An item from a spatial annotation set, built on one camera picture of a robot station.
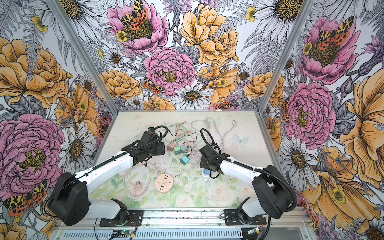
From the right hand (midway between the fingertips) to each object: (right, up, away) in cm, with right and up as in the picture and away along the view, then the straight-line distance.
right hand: (206, 167), depth 88 cm
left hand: (-29, +10, -1) cm, 30 cm away
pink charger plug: (-23, +11, +11) cm, 27 cm away
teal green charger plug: (-14, +10, +5) cm, 18 cm away
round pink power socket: (-24, -7, -5) cm, 25 cm away
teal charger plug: (-13, +4, +3) cm, 14 cm away
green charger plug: (-18, +8, +8) cm, 22 cm away
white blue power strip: (-1, -2, -3) cm, 4 cm away
